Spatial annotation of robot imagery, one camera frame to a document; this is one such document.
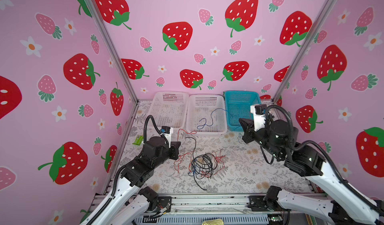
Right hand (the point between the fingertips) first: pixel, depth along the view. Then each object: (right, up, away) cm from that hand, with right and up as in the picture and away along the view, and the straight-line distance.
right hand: (238, 118), depth 60 cm
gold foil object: (-7, -47, +6) cm, 48 cm away
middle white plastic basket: (-10, +2, +52) cm, 53 cm away
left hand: (-25, -12, +11) cm, 30 cm away
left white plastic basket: (-39, +6, +54) cm, 67 cm away
